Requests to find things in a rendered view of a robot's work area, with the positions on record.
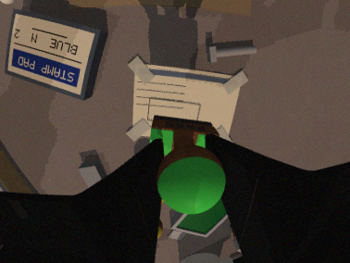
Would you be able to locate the cream mug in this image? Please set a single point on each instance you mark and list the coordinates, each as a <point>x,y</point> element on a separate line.
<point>206,258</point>

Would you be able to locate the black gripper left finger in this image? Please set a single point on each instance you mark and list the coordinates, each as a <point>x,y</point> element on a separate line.
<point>114,221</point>

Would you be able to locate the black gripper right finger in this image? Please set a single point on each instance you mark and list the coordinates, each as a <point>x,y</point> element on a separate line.
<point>276,209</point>

